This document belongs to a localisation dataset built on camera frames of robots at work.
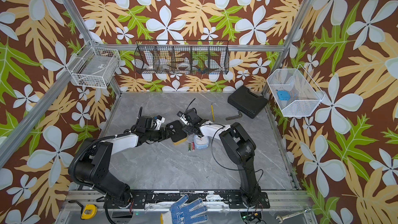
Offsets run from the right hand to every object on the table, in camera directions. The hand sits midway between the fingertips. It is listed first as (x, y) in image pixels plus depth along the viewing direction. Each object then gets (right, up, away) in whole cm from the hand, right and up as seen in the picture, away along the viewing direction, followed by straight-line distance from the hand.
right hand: (189, 121), depth 100 cm
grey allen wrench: (+35, +3, +7) cm, 36 cm away
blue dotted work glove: (-1, -41, -30) cm, 50 cm away
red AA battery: (+2, -14, -9) cm, 17 cm away
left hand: (-9, -6, -9) cm, 14 cm away
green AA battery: (0, -15, -9) cm, 17 cm away
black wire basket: (-4, +41, -3) cm, 42 cm away
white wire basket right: (+59, +17, -16) cm, 64 cm away
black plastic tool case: (+41, +12, +11) cm, 44 cm away
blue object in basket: (+52, +15, -17) cm, 57 cm away
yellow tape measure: (-44, -39, -30) cm, 66 cm away
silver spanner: (+44, -42, -31) cm, 68 cm away
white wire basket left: (-52, +32, -14) cm, 63 cm away
